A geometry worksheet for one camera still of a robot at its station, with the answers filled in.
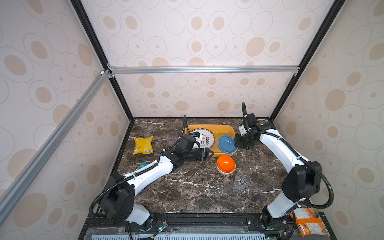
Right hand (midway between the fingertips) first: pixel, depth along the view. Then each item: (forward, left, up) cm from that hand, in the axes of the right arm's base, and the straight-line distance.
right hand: (236, 144), depth 86 cm
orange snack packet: (-37, -31, -13) cm, 50 cm away
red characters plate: (+13, +15, -12) cm, 23 cm away
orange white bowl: (-7, +5, -11) cm, 14 cm away
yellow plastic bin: (+23, +6, -15) cm, 28 cm away
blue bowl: (+1, +5, -1) cm, 5 cm away
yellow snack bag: (+8, +58, -11) cm, 60 cm away
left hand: (-8, +14, +5) cm, 17 cm away
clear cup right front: (-15, -4, -15) cm, 22 cm away
